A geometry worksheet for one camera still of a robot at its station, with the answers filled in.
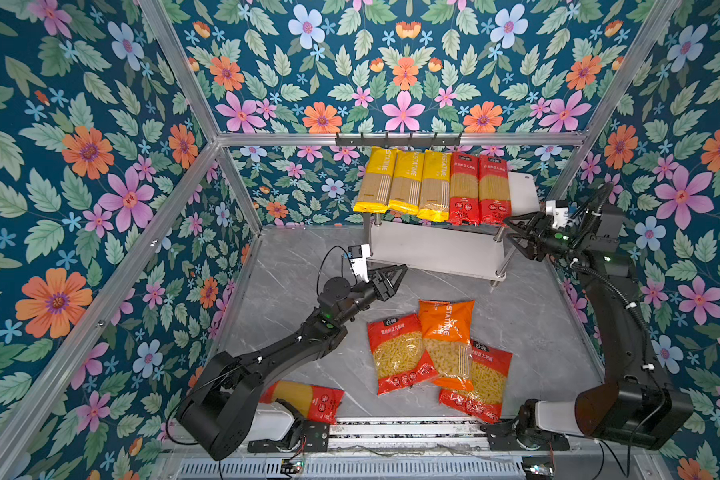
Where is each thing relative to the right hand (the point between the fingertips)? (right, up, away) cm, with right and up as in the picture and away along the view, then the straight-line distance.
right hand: (516, 221), depth 70 cm
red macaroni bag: (-27, -37, +12) cm, 48 cm away
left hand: (-26, -12, +1) cm, 29 cm away
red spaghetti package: (-49, -47, +7) cm, 68 cm away
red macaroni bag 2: (-2, -40, +12) cm, 41 cm away
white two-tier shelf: (-5, -6, +45) cm, 45 cm away
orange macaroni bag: (-13, -30, +16) cm, 37 cm away
